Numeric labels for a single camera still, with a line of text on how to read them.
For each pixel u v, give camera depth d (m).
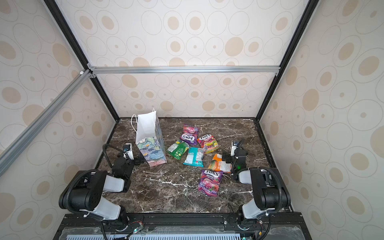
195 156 0.94
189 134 1.06
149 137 0.76
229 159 0.86
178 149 0.97
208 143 1.01
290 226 0.73
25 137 0.56
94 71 0.90
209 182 0.84
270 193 0.45
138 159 0.83
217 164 0.91
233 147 0.82
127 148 0.77
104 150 1.04
